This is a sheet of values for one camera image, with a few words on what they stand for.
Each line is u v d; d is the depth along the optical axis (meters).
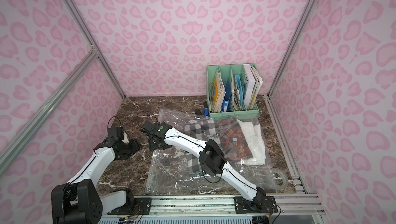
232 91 0.91
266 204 0.72
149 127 0.69
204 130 0.95
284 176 0.79
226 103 0.97
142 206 0.72
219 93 0.93
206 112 1.06
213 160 0.58
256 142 0.90
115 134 0.68
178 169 0.85
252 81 0.93
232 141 0.90
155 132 0.64
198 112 1.07
